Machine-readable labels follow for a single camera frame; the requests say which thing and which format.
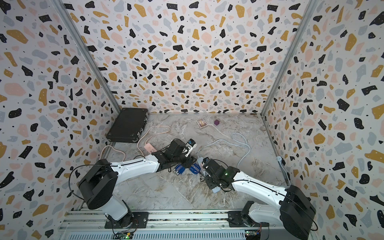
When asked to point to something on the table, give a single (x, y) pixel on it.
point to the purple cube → (216, 122)
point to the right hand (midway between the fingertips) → (209, 179)
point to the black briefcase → (128, 125)
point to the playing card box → (201, 123)
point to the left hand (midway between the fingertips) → (195, 156)
